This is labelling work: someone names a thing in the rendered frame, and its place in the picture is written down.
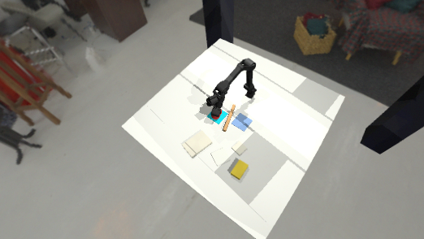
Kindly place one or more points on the yellow rectangular block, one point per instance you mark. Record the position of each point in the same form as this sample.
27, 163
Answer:
239, 169

